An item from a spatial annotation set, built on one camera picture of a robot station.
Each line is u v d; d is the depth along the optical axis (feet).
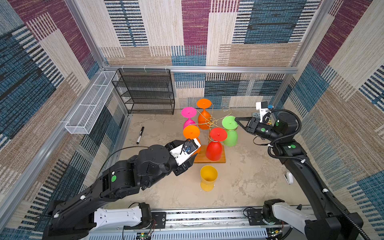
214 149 2.32
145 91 3.63
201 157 2.64
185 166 1.50
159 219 2.44
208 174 2.59
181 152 1.36
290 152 1.69
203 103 2.55
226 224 2.39
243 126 2.08
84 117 2.35
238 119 2.21
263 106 2.04
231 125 2.23
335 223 1.21
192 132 2.21
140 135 3.45
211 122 2.37
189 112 2.42
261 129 1.98
